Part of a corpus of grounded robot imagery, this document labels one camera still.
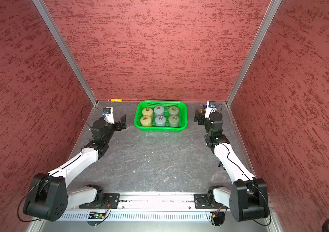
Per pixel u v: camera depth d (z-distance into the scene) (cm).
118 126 75
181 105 109
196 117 76
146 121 97
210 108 68
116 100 122
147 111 103
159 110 103
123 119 77
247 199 40
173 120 98
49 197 40
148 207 74
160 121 98
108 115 71
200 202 74
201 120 74
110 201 74
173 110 103
